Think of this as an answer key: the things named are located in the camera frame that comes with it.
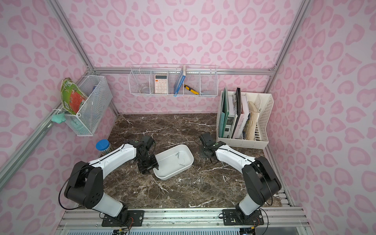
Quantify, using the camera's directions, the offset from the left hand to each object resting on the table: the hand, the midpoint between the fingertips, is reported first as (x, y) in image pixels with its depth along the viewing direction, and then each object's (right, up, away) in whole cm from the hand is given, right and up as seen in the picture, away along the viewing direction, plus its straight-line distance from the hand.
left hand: (156, 166), depth 86 cm
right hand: (+28, +8, +6) cm, 30 cm away
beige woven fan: (+58, +27, +4) cm, 64 cm away
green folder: (+38, +29, -6) cm, 48 cm away
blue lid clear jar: (-26, +13, -8) cm, 30 cm away
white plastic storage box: (+8, +2, +9) cm, 12 cm away
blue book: (+13, +50, +2) cm, 52 cm away
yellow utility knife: (+20, +48, +12) cm, 53 cm away
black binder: (+47, +35, -2) cm, 59 cm away
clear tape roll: (-10, +47, +9) cm, 49 cm away
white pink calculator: (0, +51, +9) cm, 52 cm away
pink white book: (+51, +28, +2) cm, 58 cm away
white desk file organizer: (+70, +39, +14) cm, 82 cm away
